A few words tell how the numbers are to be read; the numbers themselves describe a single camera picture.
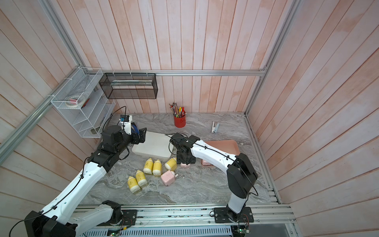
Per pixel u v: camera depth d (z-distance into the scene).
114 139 0.55
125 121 0.63
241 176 0.45
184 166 0.80
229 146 0.99
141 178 0.78
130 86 1.03
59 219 0.38
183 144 0.60
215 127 1.10
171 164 0.85
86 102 0.76
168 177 0.80
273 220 0.73
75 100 0.74
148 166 0.84
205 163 0.86
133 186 0.76
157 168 0.83
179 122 1.10
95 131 0.85
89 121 0.78
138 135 0.68
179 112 1.07
